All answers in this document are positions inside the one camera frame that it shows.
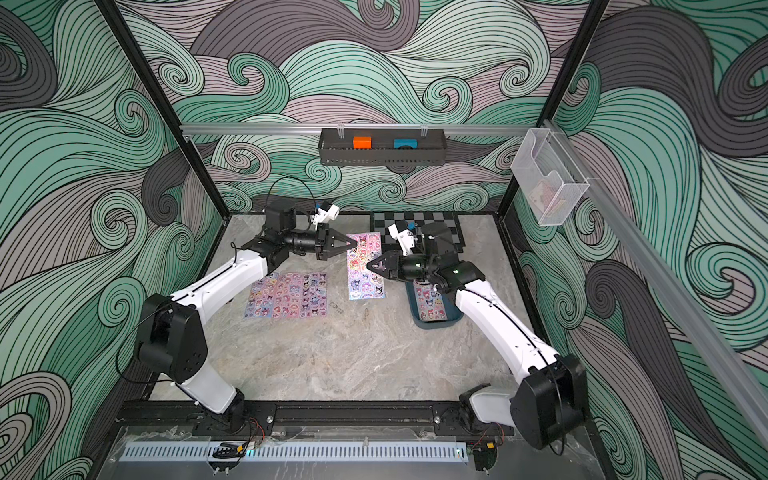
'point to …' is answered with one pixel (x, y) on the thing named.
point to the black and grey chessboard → (380, 221)
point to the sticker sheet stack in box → (430, 303)
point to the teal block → (399, 142)
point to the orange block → (362, 142)
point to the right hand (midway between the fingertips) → (373, 267)
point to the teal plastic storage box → (453, 315)
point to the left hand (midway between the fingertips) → (355, 243)
